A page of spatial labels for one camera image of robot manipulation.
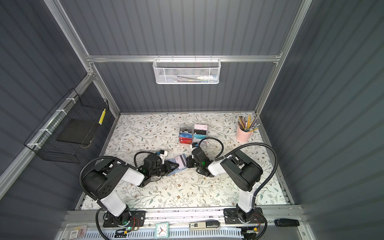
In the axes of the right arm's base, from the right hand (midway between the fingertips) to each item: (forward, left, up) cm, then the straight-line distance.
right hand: (187, 160), depth 94 cm
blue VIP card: (+15, +1, +7) cm, 17 cm away
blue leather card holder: (0, +9, +1) cm, 9 cm away
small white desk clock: (-37, +10, +3) cm, 39 cm away
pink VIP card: (+20, -7, +10) cm, 23 cm away
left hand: (-5, +4, +3) cm, 7 cm away
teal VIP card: (+15, -8, +6) cm, 18 cm away
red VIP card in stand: (+13, +2, +4) cm, 13 cm away
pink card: (-1, +4, +1) cm, 4 cm away
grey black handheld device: (-35, -14, +6) cm, 38 cm away
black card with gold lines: (+17, -8, +8) cm, 20 cm away
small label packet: (-38, +49, +4) cm, 62 cm away
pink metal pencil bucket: (+15, -37, +5) cm, 40 cm away
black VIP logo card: (+17, +1, +9) cm, 20 cm away
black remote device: (-34, -49, +1) cm, 60 cm away
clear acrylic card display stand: (+28, -2, +1) cm, 28 cm away
